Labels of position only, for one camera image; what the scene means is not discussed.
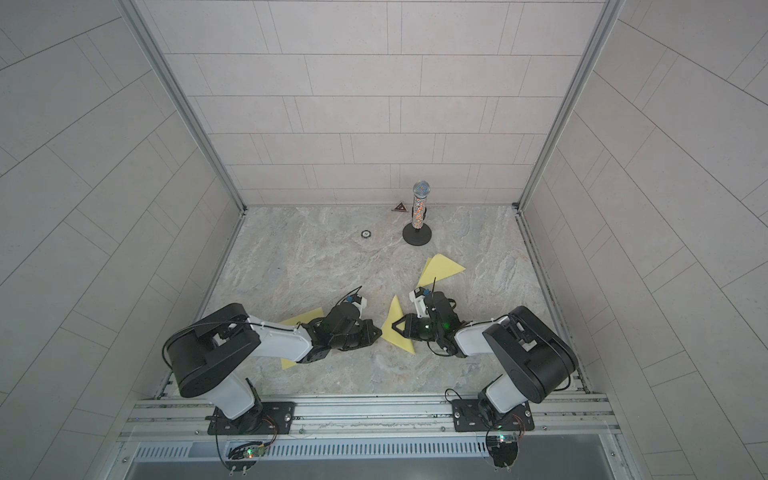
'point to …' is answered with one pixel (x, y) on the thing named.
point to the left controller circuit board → (243, 456)
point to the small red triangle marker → (400, 208)
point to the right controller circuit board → (504, 449)
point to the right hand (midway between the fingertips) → (397, 328)
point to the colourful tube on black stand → (418, 233)
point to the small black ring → (365, 233)
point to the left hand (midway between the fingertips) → (387, 334)
